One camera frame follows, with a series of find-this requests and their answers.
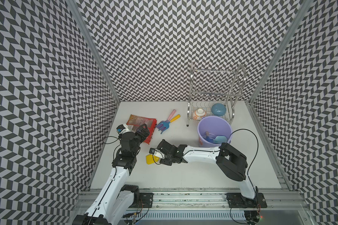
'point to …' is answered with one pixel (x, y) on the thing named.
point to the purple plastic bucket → (213, 131)
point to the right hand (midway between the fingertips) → (164, 155)
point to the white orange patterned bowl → (199, 114)
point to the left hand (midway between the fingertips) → (141, 129)
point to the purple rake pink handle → (170, 117)
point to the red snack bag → (134, 122)
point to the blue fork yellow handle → (165, 123)
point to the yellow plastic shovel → (149, 159)
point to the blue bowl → (218, 109)
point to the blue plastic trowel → (217, 139)
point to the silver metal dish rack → (214, 92)
